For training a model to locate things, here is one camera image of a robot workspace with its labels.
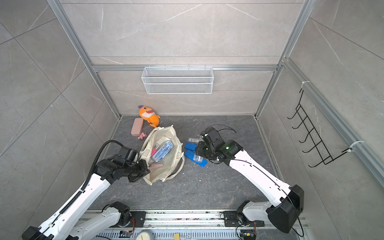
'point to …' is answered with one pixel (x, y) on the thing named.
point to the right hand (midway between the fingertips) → (199, 150)
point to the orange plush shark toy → (147, 113)
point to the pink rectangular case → (137, 127)
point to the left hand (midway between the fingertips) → (153, 168)
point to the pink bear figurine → (142, 135)
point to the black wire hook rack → (312, 134)
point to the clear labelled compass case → (195, 140)
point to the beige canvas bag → (172, 161)
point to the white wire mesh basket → (177, 80)
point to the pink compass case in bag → (153, 151)
